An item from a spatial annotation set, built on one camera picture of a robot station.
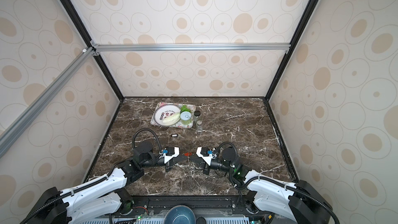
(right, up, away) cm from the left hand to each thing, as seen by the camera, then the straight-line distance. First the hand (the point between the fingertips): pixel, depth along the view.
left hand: (188, 158), depth 69 cm
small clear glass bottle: (+4, +10, +33) cm, 35 cm away
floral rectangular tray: (-2, +24, +44) cm, 50 cm away
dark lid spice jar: (+3, +20, +30) cm, 37 cm away
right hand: (+1, -1, +2) cm, 3 cm away
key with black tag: (-12, +6, +30) cm, 33 cm away
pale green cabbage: (-14, +17, +34) cm, 40 cm away
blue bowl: (-4, -26, +1) cm, 27 cm away
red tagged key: (0, +4, -6) cm, 7 cm away
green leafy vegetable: (-6, +23, +34) cm, 41 cm away
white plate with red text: (-22, +22, +41) cm, 52 cm away
